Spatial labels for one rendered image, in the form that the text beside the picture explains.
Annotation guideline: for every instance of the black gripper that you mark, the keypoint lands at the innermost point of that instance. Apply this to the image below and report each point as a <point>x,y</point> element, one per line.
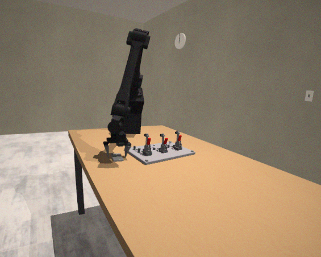
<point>127,146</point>

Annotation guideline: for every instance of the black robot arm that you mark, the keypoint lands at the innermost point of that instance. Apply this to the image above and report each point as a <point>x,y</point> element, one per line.
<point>131,80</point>

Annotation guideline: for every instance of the grey toggle clamp with red handle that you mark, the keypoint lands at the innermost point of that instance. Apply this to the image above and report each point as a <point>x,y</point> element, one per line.
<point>178,144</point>

